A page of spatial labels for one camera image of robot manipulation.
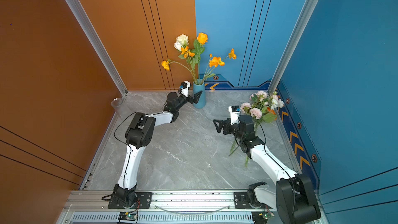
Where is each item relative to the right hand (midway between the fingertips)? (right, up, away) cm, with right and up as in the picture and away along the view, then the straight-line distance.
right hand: (219, 120), depth 83 cm
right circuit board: (+18, -43, -13) cm, 48 cm away
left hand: (-13, +20, +14) cm, 28 cm away
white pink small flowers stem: (+40, +10, +20) cm, 46 cm away
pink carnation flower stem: (+30, +10, +25) cm, 40 cm away
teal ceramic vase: (-12, +20, +13) cm, 27 cm away
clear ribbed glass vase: (-68, +7, +24) cm, 73 cm away
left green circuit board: (-44, -43, -12) cm, 63 cm away
